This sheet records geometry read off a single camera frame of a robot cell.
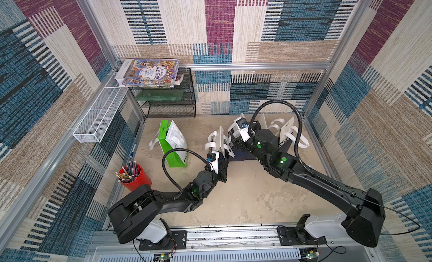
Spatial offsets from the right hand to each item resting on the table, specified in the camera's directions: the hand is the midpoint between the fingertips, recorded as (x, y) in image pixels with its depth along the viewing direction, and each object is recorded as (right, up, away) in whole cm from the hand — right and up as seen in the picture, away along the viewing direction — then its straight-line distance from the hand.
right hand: (241, 129), depth 74 cm
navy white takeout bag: (-11, -5, +2) cm, 12 cm away
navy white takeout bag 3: (+25, -1, +10) cm, 27 cm away
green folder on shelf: (-44, +20, +24) cm, 54 cm away
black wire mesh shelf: (-43, +19, +41) cm, 62 cm away
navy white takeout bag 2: (+17, +2, +9) cm, 20 cm away
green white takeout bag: (-33, -4, +4) cm, 33 cm away
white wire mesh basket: (-62, +6, 0) cm, 62 cm away
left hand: (-6, -15, +6) cm, 17 cm away
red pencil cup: (-47, -21, 0) cm, 52 cm away
